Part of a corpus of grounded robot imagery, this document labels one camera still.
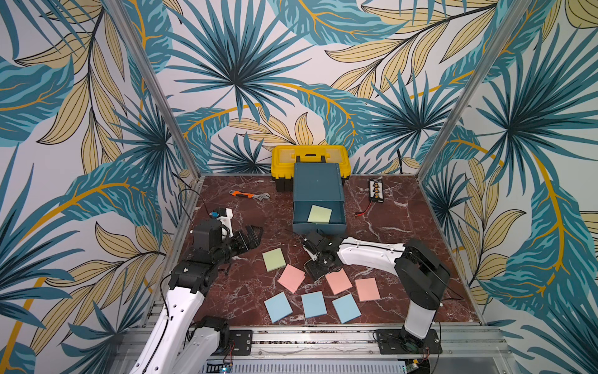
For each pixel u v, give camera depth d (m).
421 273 0.48
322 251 0.67
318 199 0.82
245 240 0.64
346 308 0.80
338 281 0.85
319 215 0.86
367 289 0.85
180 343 0.44
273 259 0.91
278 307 0.80
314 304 0.82
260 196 1.10
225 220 0.66
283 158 1.04
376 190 1.13
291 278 0.87
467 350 0.74
